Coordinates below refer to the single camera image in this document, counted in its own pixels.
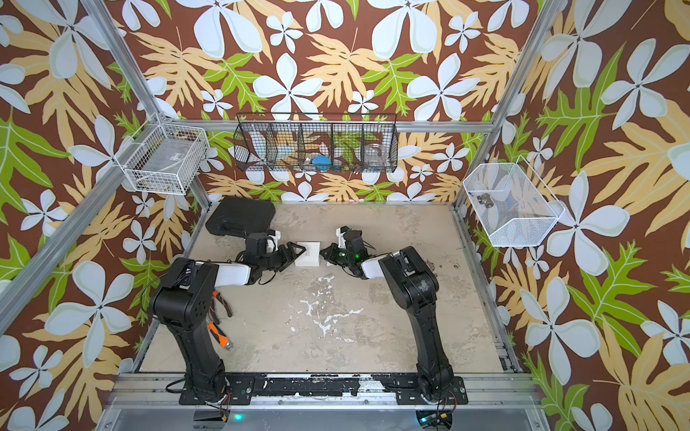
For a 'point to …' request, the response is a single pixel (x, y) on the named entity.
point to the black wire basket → (312, 142)
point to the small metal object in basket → (485, 199)
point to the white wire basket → (163, 158)
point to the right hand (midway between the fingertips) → (318, 251)
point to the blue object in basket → (322, 162)
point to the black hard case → (241, 216)
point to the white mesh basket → (511, 204)
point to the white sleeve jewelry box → (312, 255)
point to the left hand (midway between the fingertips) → (303, 249)
